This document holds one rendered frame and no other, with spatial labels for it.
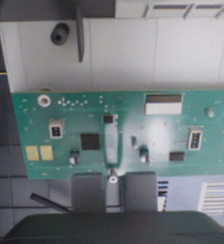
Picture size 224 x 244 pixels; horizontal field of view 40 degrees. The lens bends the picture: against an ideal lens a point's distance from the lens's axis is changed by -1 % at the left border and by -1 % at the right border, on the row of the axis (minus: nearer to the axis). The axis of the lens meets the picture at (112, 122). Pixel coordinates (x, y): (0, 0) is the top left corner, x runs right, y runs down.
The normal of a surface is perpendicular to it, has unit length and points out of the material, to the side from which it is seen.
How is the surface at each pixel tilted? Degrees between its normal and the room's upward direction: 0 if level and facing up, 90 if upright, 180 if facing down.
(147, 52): 90
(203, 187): 90
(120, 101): 90
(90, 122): 90
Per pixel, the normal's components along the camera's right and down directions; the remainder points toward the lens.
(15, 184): 0.01, 0.13
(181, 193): 0.02, 0.52
